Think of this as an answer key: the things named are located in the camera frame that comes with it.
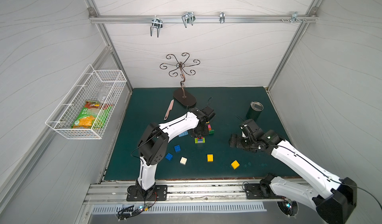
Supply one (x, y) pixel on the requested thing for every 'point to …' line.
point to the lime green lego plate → (196, 141)
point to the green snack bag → (92, 116)
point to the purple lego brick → (200, 141)
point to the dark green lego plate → (211, 131)
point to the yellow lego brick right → (235, 164)
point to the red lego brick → (201, 138)
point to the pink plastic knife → (170, 108)
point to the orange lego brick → (210, 129)
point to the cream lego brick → (183, 161)
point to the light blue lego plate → (184, 134)
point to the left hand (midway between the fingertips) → (203, 136)
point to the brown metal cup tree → (181, 94)
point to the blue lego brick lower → (169, 157)
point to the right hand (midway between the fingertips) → (236, 142)
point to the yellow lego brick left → (210, 158)
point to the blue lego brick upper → (177, 148)
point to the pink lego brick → (209, 126)
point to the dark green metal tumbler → (254, 111)
